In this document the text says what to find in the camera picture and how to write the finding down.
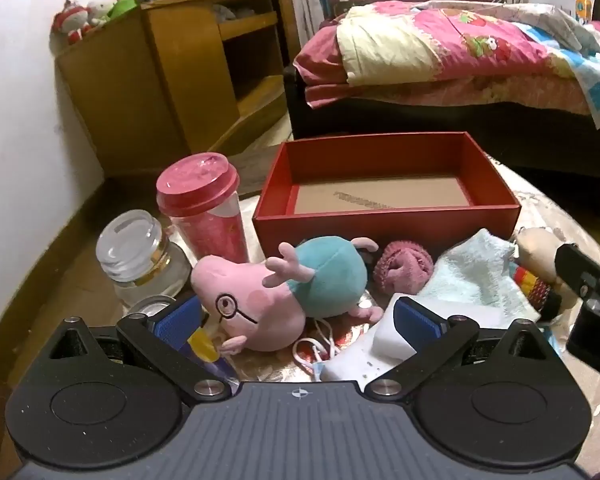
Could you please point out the red and white plush doll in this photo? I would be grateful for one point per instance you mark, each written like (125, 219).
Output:
(72, 20)

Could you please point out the white sponge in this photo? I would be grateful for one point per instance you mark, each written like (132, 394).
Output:
(375, 345)

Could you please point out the pink pig plush toy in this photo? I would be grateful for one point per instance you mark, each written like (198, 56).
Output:
(260, 300)

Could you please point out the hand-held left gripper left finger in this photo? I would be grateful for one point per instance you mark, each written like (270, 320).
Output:
(177, 322)

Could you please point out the clear glass jar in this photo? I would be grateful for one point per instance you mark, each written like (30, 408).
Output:
(130, 245)

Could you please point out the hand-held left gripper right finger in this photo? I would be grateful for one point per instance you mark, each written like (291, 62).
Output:
(420, 320)

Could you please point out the small beige plush doll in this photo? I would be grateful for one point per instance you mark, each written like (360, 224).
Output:
(535, 245)

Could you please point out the green plush toy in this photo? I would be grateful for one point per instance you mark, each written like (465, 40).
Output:
(122, 7)

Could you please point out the red lidded tumbler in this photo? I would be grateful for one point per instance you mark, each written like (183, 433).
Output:
(200, 185)

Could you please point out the wooden cabinet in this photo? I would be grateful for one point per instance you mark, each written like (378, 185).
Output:
(180, 60)

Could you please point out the pink printed quilt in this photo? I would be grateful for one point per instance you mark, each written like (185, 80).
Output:
(430, 45)

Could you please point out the red cardboard box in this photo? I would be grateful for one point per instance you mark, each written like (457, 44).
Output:
(380, 225)

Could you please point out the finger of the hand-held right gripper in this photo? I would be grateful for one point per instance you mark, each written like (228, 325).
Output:
(587, 272)

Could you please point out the blue face mask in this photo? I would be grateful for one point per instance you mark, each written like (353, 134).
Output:
(319, 367)

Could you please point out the blue checked blanket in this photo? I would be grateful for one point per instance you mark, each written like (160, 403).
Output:
(597, 90)

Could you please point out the pink sock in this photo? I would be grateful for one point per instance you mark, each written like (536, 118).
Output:
(402, 267)

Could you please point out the light blue towel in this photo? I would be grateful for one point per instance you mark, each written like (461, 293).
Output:
(475, 275)

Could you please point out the white plush toy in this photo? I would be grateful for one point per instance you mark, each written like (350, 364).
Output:
(100, 12)

